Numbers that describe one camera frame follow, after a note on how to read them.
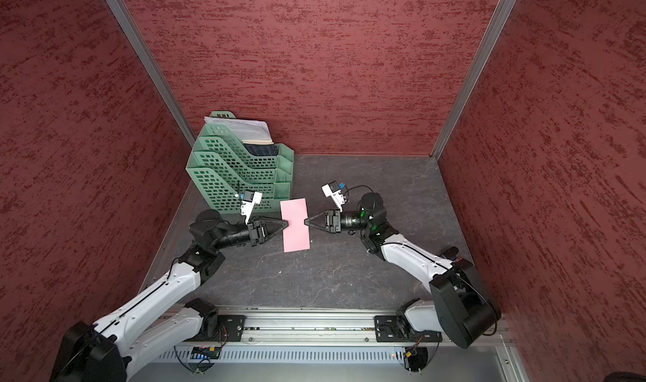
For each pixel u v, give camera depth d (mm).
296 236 678
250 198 645
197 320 613
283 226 664
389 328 740
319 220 683
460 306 421
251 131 967
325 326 758
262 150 1043
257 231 626
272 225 655
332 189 686
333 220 646
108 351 385
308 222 681
